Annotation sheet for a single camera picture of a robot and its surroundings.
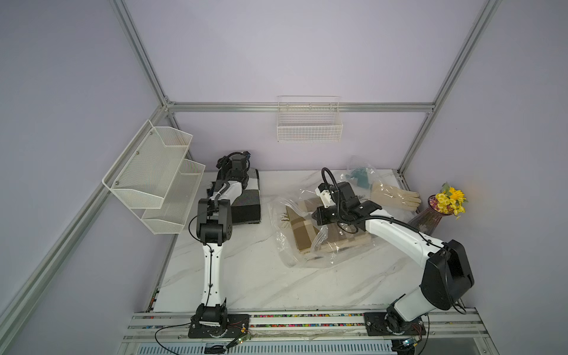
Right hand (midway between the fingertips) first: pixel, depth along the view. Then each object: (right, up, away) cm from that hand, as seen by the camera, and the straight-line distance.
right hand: (314, 218), depth 85 cm
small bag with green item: (+27, +19, +27) cm, 42 cm away
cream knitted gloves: (+36, +10, +23) cm, 44 cm away
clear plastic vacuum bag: (-12, -10, +6) cm, 16 cm away
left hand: (-42, +23, +21) cm, 52 cm away
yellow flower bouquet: (+47, +7, -8) cm, 48 cm away
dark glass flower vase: (+45, -1, 0) cm, 45 cm away
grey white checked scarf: (-30, +2, +16) cm, 34 cm away
